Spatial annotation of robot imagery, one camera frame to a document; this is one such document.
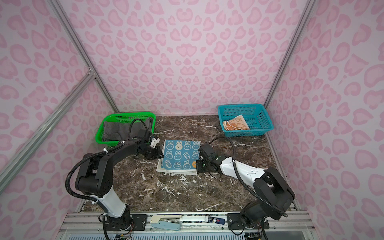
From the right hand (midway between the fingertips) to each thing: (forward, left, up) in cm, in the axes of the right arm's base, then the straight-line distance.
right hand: (197, 166), depth 85 cm
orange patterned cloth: (+38, -29, -6) cm, 48 cm away
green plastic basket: (+43, +60, -5) cm, 73 cm away
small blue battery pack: (-26, -12, -5) cm, 29 cm away
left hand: (+9, +22, -1) cm, 23 cm away
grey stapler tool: (-27, +12, -4) cm, 30 cm away
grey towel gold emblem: (+24, +58, +1) cm, 63 cm away
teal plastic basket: (+46, -45, -6) cm, 64 cm away
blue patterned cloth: (+9, +12, -6) cm, 15 cm away
